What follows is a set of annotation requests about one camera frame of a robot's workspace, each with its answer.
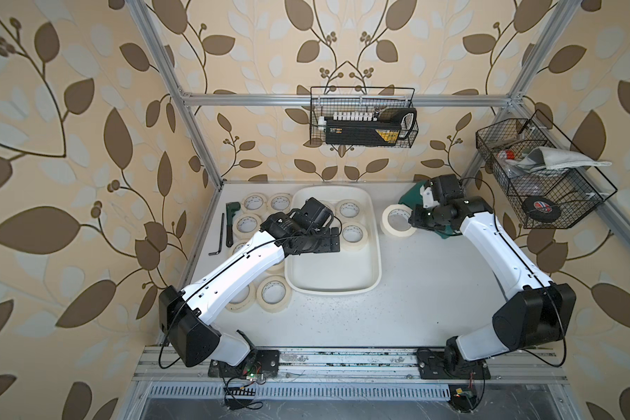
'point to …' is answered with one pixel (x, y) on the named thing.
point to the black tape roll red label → (542, 209)
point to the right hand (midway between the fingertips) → (412, 219)
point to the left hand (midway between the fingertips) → (328, 243)
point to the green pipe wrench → (231, 208)
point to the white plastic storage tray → (339, 272)
